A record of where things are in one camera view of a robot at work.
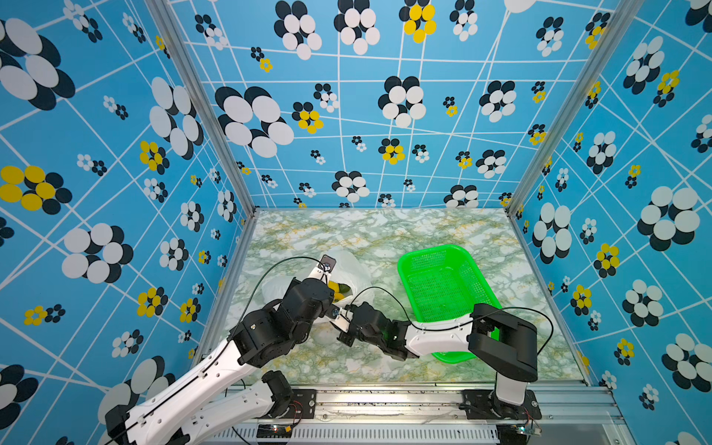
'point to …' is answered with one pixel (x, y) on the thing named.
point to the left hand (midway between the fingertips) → (320, 276)
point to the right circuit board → (516, 434)
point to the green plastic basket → (441, 283)
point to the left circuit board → (273, 430)
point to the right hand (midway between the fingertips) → (330, 315)
